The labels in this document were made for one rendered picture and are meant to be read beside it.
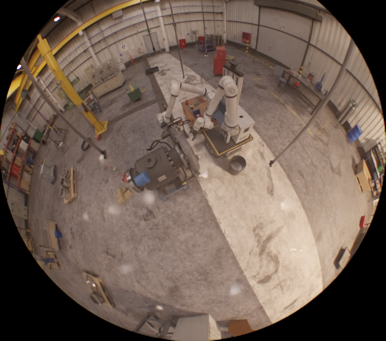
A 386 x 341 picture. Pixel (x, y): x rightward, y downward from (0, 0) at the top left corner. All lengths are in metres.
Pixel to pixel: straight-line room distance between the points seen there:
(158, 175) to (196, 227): 1.25
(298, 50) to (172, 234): 10.06
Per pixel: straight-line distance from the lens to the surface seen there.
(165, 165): 1.71
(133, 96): 4.70
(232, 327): 4.03
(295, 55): 9.18
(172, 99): 1.73
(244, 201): 2.47
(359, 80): 8.39
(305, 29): 9.10
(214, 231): 2.39
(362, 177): 6.88
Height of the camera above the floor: 2.35
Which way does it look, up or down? 60 degrees down
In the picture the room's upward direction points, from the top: 12 degrees counter-clockwise
